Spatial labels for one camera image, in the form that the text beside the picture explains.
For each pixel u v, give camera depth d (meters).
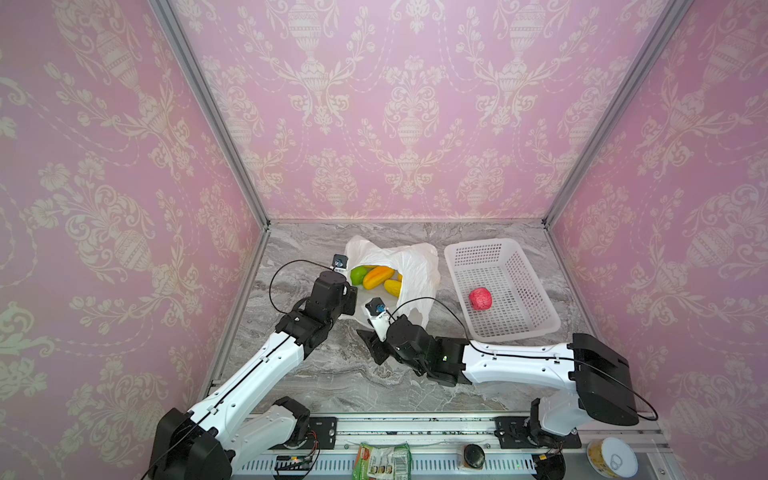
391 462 0.69
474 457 0.68
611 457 0.66
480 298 0.92
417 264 0.81
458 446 0.73
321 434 0.74
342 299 0.62
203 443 0.38
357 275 0.99
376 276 1.00
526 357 0.47
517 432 0.73
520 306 0.96
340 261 0.69
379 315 0.62
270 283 1.04
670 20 0.69
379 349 0.65
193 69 0.78
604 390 0.42
